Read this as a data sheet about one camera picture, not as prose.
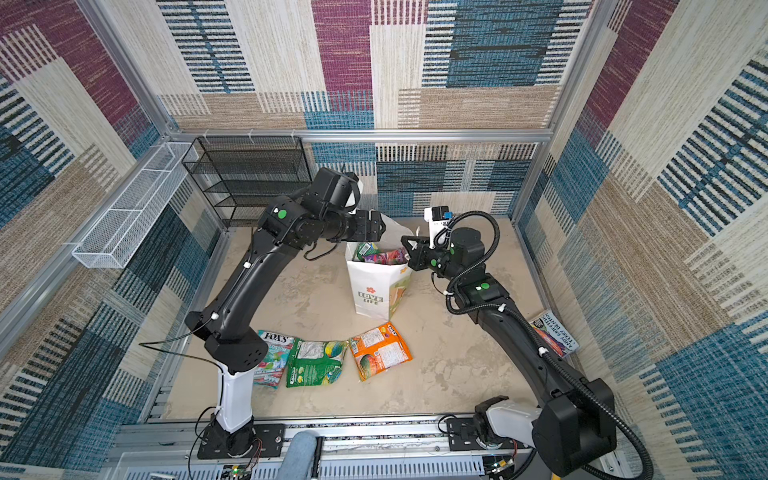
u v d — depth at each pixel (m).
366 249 0.87
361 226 0.62
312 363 0.83
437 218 0.64
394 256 0.87
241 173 1.08
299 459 0.69
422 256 0.65
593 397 0.38
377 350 0.85
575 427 0.39
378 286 0.81
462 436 0.73
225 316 0.46
